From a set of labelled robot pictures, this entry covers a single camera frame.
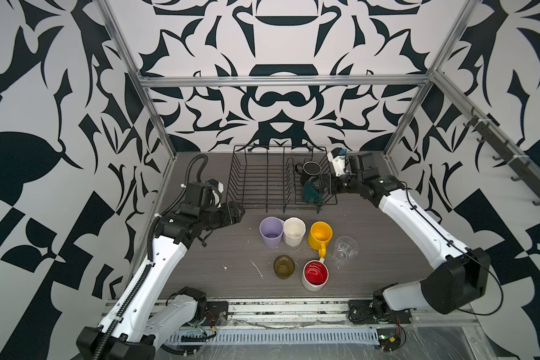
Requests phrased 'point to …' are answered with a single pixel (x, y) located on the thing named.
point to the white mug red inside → (315, 274)
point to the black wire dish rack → (266, 176)
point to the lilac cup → (271, 229)
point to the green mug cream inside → (311, 193)
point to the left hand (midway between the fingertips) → (235, 209)
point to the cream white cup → (294, 229)
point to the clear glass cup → (346, 248)
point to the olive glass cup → (284, 266)
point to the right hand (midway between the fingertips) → (320, 178)
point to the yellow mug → (320, 233)
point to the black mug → (308, 169)
